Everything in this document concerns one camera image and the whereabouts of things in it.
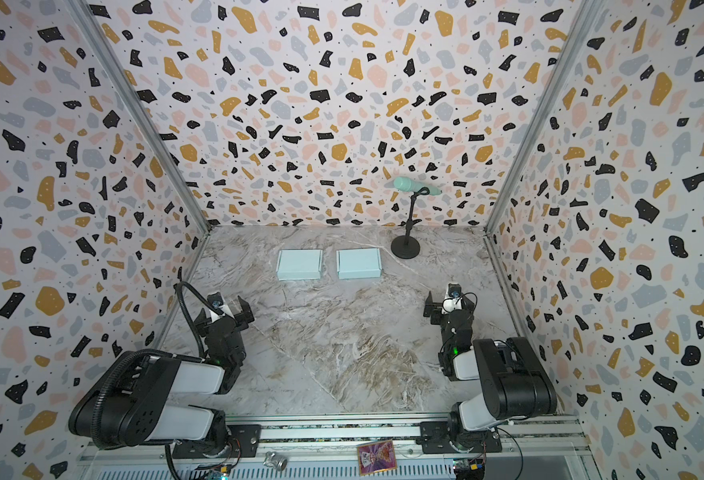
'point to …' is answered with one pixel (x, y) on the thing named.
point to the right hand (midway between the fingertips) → (449, 288)
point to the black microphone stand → (407, 246)
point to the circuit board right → (469, 469)
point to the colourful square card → (376, 456)
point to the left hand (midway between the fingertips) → (225, 299)
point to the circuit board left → (218, 471)
